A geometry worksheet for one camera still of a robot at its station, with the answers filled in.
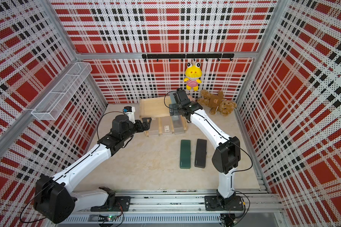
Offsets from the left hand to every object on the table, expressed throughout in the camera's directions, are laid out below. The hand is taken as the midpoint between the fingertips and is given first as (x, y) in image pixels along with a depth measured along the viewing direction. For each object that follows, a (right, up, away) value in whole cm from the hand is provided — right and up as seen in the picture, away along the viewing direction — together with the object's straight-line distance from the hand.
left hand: (147, 119), depth 81 cm
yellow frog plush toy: (+28, +30, +10) cm, 43 cm away
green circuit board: (-15, -49, -12) cm, 53 cm away
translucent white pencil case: (+18, -5, +24) cm, 31 cm away
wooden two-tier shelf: (+5, +8, +12) cm, 15 cm away
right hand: (+20, +8, +5) cm, 22 cm away
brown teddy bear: (+49, +13, +31) cm, 59 cm away
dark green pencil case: (+23, -23, +10) cm, 34 cm away
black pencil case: (+33, -23, +11) cm, 42 cm away
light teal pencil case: (+15, +12, +10) cm, 22 cm away
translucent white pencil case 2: (+9, -5, +23) cm, 26 cm away
